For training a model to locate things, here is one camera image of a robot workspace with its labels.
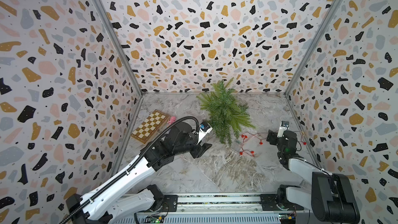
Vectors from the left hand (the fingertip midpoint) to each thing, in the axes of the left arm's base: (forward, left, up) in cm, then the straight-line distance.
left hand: (208, 139), depth 68 cm
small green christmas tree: (+11, -9, +4) cm, 15 cm away
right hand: (+14, -41, -16) cm, 46 cm away
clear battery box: (+9, -17, -25) cm, 32 cm away
